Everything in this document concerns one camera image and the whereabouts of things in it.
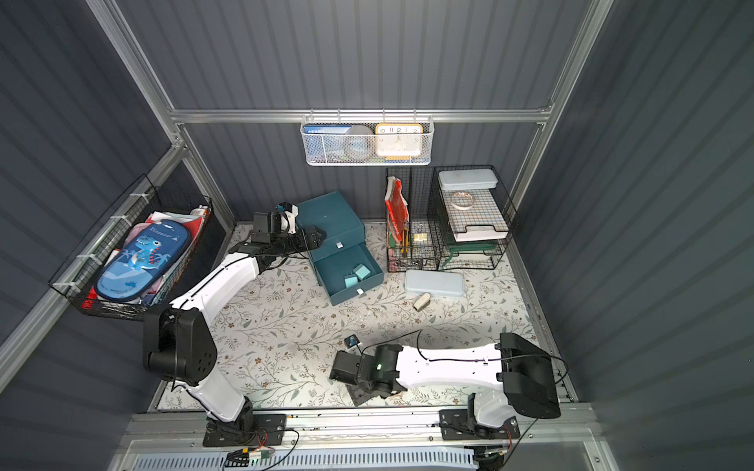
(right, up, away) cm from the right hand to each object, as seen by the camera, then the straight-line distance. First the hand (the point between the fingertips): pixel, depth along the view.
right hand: (363, 384), depth 74 cm
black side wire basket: (-58, +47, +3) cm, 75 cm away
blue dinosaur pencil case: (-49, +32, -9) cm, 59 cm away
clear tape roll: (+32, +51, +25) cm, 66 cm away
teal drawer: (-7, +27, +19) cm, 34 cm away
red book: (+10, +52, +40) cm, 66 cm away
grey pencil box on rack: (+35, +60, +29) cm, 75 cm away
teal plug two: (-5, +25, +17) cm, 31 cm away
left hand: (-15, +38, +14) cm, 44 cm away
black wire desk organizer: (+28, +46, +31) cm, 62 cm away
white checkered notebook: (+38, +44, +19) cm, 61 cm away
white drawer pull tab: (-2, +22, +14) cm, 26 cm away
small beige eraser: (+18, +17, +19) cm, 32 cm away
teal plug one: (-2, +28, +19) cm, 34 cm away
